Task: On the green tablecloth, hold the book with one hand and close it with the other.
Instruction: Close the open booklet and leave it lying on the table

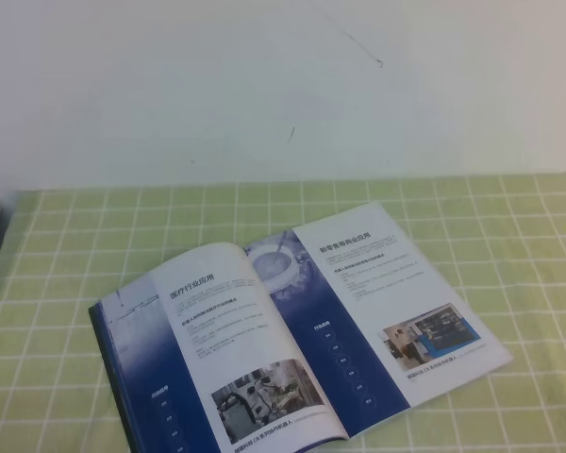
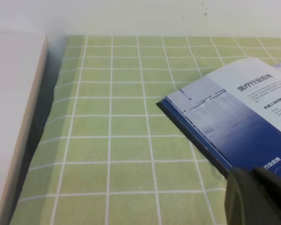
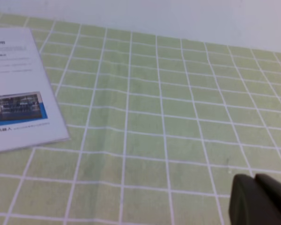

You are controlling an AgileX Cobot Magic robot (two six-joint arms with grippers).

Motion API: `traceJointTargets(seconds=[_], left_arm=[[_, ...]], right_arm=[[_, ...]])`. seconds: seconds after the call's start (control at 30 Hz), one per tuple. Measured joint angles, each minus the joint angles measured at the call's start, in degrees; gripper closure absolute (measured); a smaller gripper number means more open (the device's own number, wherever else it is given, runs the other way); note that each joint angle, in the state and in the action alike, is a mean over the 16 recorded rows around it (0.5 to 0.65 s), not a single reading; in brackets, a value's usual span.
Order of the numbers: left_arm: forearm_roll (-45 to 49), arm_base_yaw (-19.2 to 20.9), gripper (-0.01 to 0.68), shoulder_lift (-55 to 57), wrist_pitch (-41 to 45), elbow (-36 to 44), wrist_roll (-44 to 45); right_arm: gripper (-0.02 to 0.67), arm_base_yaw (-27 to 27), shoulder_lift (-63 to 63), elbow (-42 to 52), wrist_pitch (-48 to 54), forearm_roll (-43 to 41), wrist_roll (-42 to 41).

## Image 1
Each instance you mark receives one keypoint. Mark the dark blue robot brochure book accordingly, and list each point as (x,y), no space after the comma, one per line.
(312,335)

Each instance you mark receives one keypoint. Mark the green checkered tablecloth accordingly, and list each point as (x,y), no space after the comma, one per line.
(500,241)

